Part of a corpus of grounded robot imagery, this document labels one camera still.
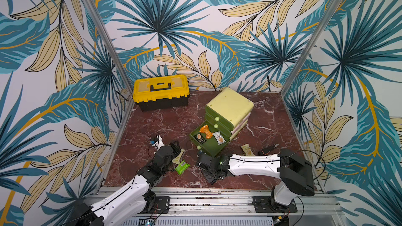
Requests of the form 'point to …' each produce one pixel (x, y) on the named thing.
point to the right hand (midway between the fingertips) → (206, 172)
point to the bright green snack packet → (182, 167)
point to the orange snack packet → (205, 130)
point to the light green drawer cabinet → (228, 111)
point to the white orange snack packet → (219, 137)
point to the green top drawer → (219, 118)
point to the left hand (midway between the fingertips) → (176, 145)
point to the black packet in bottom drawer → (200, 138)
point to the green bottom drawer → (210, 141)
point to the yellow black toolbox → (159, 92)
